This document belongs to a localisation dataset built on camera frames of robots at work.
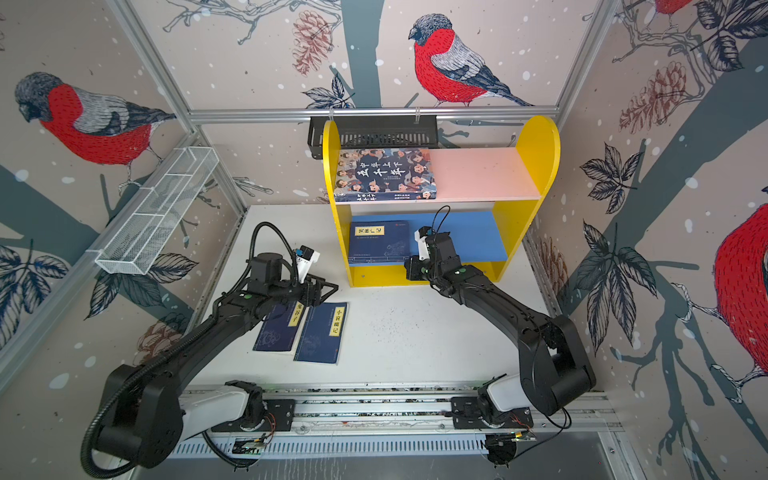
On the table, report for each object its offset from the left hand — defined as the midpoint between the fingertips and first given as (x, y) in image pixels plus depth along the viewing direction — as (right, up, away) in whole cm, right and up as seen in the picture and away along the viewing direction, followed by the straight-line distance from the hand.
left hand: (328, 284), depth 81 cm
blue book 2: (-16, -16, +6) cm, 23 cm away
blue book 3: (-3, -16, +8) cm, 19 cm away
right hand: (+21, +4, +6) cm, 22 cm away
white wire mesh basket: (-46, +17, -5) cm, 49 cm away
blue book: (+14, +11, +8) cm, 20 cm away
